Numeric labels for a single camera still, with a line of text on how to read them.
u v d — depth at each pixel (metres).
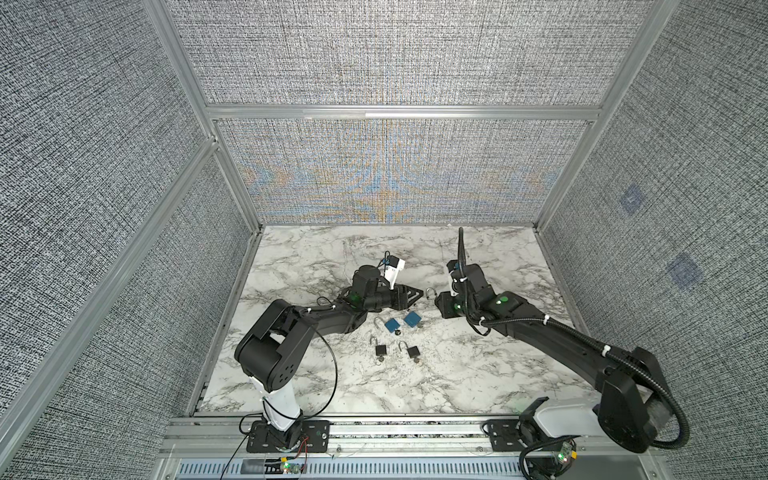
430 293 0.84
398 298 0.78
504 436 0.73
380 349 0.88
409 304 0.80
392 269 0.80
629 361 0.43
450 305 0.73
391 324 0.92
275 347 0.48
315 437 0.73
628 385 0.41
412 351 0.87
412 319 0.95
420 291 0.84
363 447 0.73
